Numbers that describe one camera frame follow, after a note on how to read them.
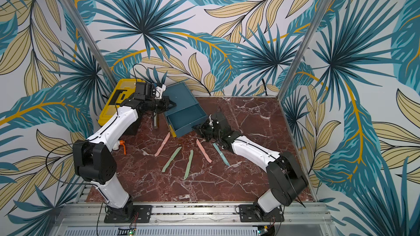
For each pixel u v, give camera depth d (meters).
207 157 0.90
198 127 0.73
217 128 0.64
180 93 0.96
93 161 0.46
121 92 0.98
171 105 0.80
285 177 0.44
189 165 0.88
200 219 0.73
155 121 1.03
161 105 0.76
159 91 0.77
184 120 0.82
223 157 0.91
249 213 0.74
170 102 0.79
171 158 0.90
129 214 0.66
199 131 0.73
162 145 0.95
